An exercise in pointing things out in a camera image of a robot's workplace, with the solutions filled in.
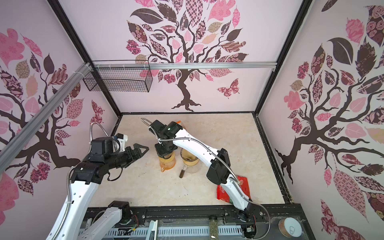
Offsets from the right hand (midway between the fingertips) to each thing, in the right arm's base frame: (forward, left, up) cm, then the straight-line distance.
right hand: (162, 152), depth 79 cm
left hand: (-6, +7, +8) cm, 12 cm away
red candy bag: (-19, -32, -14) cm, 40 cm away
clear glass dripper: (-1, -14, -3) cm, 14 cm away
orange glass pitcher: (-2, -1, -11) cm, 11 cm away
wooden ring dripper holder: (-4, -16, -6) cm, 17 cm away
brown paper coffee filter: (-1, -14, -3) cm, 14 cm away
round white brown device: (-34, -60, -10) cm, 70 cm away
